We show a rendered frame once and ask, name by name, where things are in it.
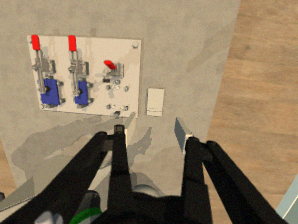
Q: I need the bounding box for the red-handled toggle clamp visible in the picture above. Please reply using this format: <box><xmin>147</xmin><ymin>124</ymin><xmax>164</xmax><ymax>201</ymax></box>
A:
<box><xmin>101</xmin><ymin>60</ymin><xmax>124</xmax><ymax>83</ymax></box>

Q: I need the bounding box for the blue rectangular block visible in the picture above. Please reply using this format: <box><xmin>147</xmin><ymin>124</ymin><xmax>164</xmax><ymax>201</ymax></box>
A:
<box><xmin>40</xmin><ymin>78</ymin><xmax>62</xmax><ymax>105</ymax></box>
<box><xmin>74</xmin><ymin>81</ymin><xmax>91</xmax><ymax>105</ymax></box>

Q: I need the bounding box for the grey toggle clamp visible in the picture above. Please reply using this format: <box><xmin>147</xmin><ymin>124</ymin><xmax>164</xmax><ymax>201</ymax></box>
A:
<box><xmin>31</xmin><ymin>35</ymin><xmax>56</xmax><ymax>94</ymax></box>

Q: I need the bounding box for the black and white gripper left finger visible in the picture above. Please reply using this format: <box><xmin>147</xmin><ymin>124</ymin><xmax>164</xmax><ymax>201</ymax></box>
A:
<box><xmin>0</xmin><ymin>113</ymin><xmax>137</xmax><ymax>224</ymax></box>

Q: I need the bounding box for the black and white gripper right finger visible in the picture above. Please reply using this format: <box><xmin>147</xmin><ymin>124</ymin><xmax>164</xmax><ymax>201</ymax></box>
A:
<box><xmin>174</xmin><ymin>117</ymin><xmax>289</xmax><ymax>224</ymax></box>

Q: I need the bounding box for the toggle clamp with red handle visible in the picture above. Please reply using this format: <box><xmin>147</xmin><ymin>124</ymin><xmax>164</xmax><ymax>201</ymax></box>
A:
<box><xmin>68</xmin><ymin>35</ymin><xmax>89</xmax><ymax>96</ymax></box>

